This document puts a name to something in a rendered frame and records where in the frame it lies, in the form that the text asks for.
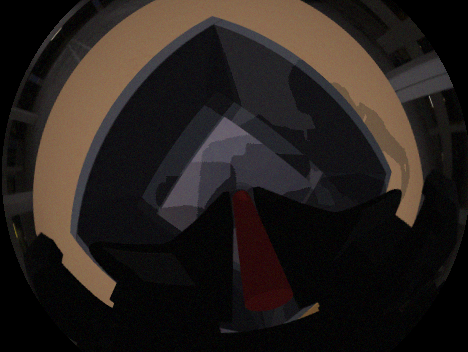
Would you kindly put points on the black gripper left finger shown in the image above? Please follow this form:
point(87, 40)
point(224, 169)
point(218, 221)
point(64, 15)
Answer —
point(199, 261)

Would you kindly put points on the dark red peg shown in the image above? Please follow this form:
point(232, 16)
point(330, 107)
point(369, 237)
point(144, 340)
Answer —
point(264, 283)

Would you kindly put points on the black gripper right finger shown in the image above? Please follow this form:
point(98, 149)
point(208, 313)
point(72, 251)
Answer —
point(310, 242)

